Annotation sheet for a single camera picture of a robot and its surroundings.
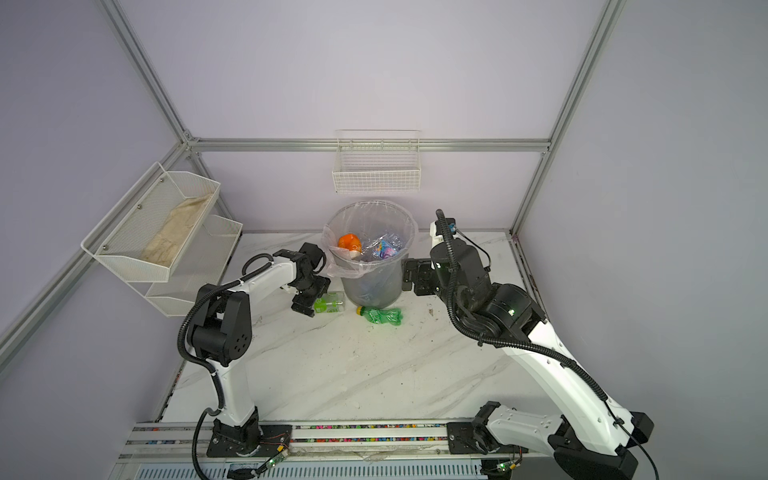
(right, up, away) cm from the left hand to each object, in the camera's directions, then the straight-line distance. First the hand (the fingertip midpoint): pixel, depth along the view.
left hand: (322, 299), depth 95 cm
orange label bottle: (+10, +18, -5) cm, 21 cm away
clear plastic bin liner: (+14, +26, 0) cm, 30 cm away
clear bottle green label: (+2, -1, 0) cm, 2 cm away
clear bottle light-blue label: (+21, +17, -10) cm, 29 cm away
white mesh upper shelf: (-44, +22, -15) cm, 51 cm away
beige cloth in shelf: (-36, +17, -19) cm, 44 cm away
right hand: (+28, +13, -32) cm, 44 cm away
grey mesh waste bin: (+17, +6, -8) cm, 20 cm away
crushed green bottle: (+23, -5, -5) cm, 24 cm away
